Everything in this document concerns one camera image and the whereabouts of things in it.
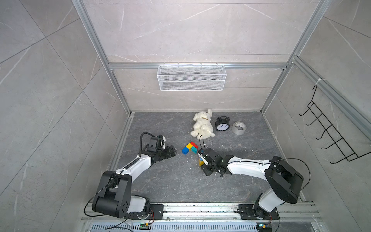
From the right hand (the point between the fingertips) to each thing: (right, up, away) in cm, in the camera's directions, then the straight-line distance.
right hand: (205, 166), depth 89 cm
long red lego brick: (-7, +12, +9) cm, 17 cm away
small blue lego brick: (-13, +9, +6) cm, 16 cm away
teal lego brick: (-7, +10, +6) cm, 13 cm away
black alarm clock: (+14, +27, +14) cm, 33 cm away
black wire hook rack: (+57, +29, -17) cm, 66 cm away
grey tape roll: (+29, +24, +21) cm, 42 cm away
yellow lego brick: (-10, +12, +7) cm, 17 cm away
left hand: (-20, +10, +1) cm, 23 cm away
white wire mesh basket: (-10, +60, +12) cm, 62 cm away
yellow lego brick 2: (-3, +3, -3) cm, 5 cm away
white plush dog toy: (-1, +26, +7) cm, 27 cm away
